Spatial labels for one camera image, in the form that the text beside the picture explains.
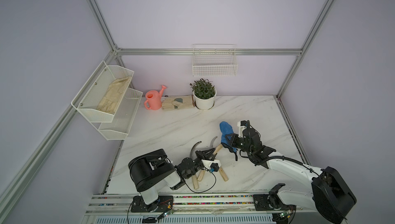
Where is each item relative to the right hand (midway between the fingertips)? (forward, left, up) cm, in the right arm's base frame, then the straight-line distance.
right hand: (227, 137), depth 86 cm
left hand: (-7, +9, 0) cm, 11 cm away
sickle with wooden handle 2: (-17, +3, -9) cm, 20 cm away
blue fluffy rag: (+3, +1, +5) cm, 6 cm away
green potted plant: (+33, +13, +8) cm, 36 cm away
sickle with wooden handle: (-21, +19, -8) cm, 29 cm away
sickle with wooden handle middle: (-17, +15, -9) cm, 24 cm away
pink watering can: (+32, +48, +1) cm, 57 cm away
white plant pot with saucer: (+30, +13, -5) cm, 33 cm away
